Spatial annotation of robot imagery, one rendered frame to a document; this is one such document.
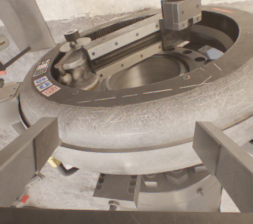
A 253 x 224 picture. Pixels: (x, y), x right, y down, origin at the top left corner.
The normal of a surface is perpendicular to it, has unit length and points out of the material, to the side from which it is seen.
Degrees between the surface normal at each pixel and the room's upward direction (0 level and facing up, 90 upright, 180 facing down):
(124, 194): 90
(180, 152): 12
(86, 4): 0
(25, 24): 0
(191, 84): 90
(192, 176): 90
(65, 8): 0
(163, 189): 90
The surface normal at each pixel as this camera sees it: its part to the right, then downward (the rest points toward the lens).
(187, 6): 0.50, 0.41
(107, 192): -0.23, -0.78
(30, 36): -0.12, 0.61
